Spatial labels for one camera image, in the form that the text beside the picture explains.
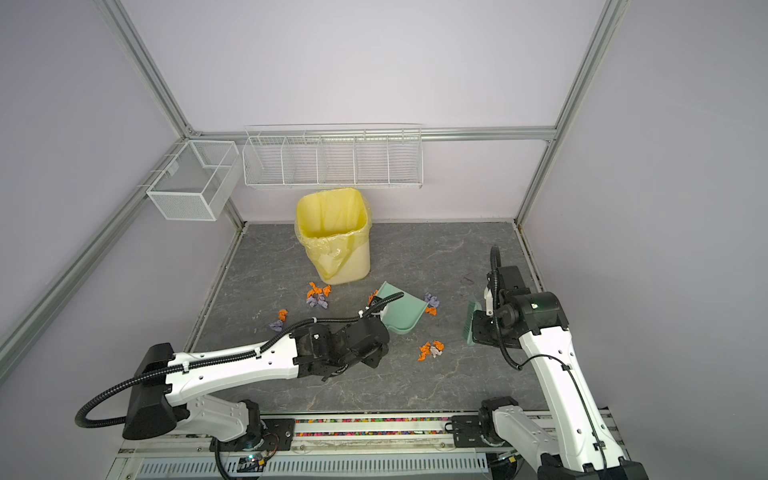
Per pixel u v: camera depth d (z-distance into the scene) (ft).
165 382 1.33
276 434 2.39
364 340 1.73
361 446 2.39
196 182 3.28
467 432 2.42
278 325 3.00
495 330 1.79
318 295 3.25
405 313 2.57
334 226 3.46
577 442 1.22
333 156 3.25
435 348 2.84
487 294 2.22
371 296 3.25
